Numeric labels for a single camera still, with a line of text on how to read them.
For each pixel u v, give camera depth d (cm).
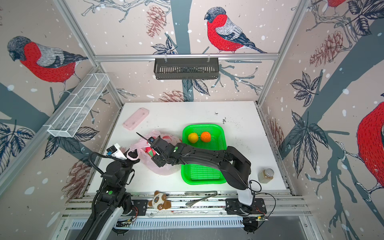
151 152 76
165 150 61
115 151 67
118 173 59
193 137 94
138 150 77
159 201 74
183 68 107
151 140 70
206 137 95
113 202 56
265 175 75
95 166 55
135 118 110
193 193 80
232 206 73
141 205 75
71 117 73
